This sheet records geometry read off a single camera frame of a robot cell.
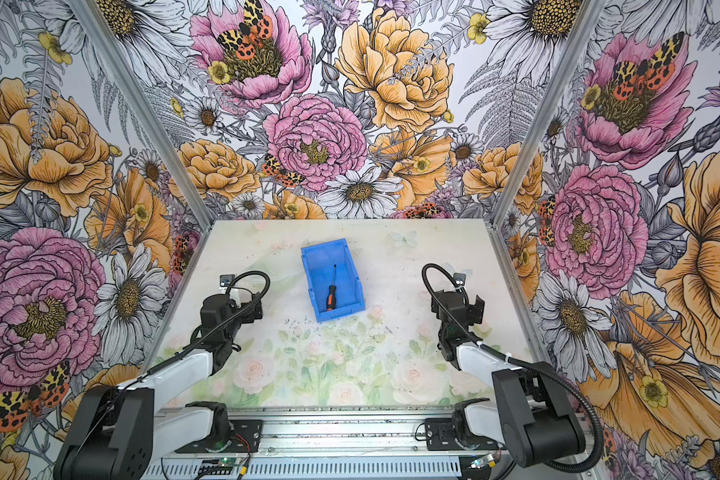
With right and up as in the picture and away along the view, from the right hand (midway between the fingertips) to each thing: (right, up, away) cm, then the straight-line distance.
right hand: (459, 300), depth 90 cm
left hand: (-64, 0, 0) cm, 64 cm away
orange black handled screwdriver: (-39, -1, +6) cm, 39 cm away
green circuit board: (-62, -36, -19) cm, 74 cm away
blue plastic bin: (-45, +11, +20) cm, 50 cm away
